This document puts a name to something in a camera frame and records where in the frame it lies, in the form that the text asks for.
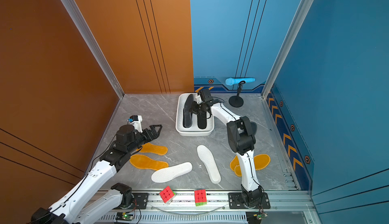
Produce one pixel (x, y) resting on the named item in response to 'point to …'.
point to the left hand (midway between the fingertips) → (158, 126)
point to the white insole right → (206, 156)
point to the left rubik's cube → (167, 195)
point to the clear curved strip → (217, 210)
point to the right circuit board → (254, 217)
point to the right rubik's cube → (200, 197)
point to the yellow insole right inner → (234, 162)
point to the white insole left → (166, 174)
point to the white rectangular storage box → (194, 130)
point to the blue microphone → (231, 81)
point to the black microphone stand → (237, 101)
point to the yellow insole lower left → (141, 161)
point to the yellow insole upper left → (151, 148)
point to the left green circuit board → (124, 216)
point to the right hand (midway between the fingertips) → (190, 109)
